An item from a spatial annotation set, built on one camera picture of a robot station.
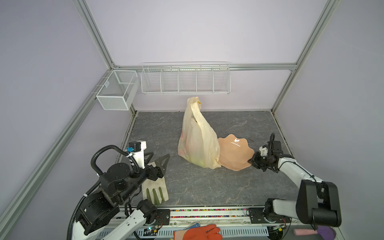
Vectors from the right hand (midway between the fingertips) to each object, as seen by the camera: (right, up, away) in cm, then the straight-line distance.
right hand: (249, 162), depth 89 cm
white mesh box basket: (-84, +43, +8) cm, 95 cm away
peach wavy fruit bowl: (-7, +4, +8) cm, 11 cm away
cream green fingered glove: (-55, -14, -7) cm, 57 cm away
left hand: (-45, +9, -31) cm, 55 cm away
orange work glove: (-32, -28, -19) cm, 47 cm away
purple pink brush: (+30, -28, -20) cm, 46 cm away
